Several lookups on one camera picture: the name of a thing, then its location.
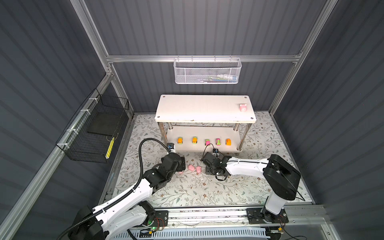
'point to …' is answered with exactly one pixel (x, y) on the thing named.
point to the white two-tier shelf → (202, 123)
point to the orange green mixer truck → (180, 140)
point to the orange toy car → (228, 142)
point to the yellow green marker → (107, 156)
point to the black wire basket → (89, 134)
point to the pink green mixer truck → (207, 142)
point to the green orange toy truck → (194, 140)
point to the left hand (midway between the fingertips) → (178, 157)
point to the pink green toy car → (218, 142)
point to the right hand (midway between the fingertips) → (210, 170)
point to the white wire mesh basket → (204, 71)
